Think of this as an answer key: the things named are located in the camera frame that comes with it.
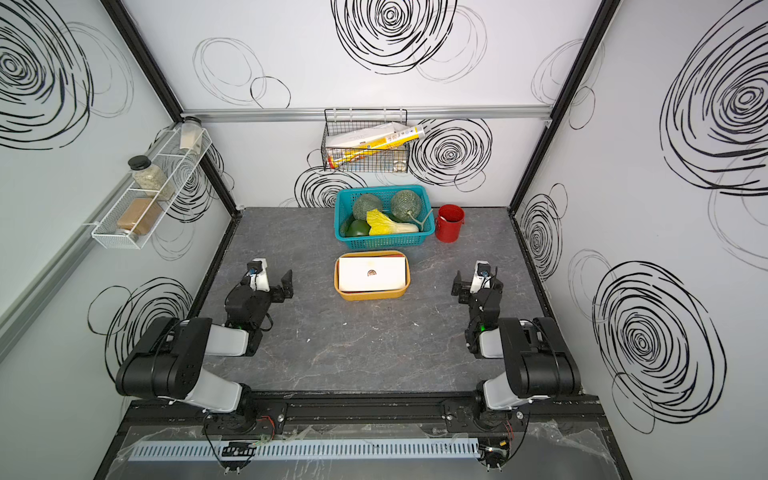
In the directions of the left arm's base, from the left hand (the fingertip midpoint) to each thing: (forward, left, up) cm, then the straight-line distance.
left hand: (274, 270), depth 90 cm
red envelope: (+9, -32, -3) cm, 33 cm away
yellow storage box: (-4, -31, -6) cm, 32 cm away
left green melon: (+29, -25, +2) cm, 38 cm away
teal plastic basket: (+34, -18, 0) cm, 39 cm away
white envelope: (+3, -30, -5) cm, 30 cm away
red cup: (+24, -56, 0) cm, 61 cm away
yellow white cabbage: (+20, -32, +1) cm, 37 cm away
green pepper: (+20, -23, -2) cm, 30 cm away
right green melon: (+29, -40, +1) cm, 50 cm away
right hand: (0, -62, +1) cm, 62 cm away
